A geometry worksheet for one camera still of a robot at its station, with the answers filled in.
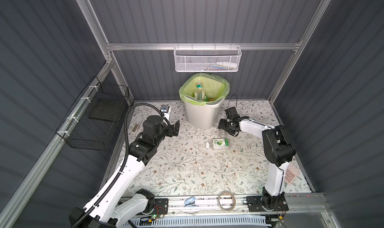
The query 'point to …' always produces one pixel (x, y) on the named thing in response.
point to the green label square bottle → (220, 144)
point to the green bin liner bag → (215, 88)
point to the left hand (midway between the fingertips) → (169, 118)
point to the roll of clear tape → (226, 201)
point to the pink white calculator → (291, 172)
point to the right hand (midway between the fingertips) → (224, 127)
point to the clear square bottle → (199, 94)
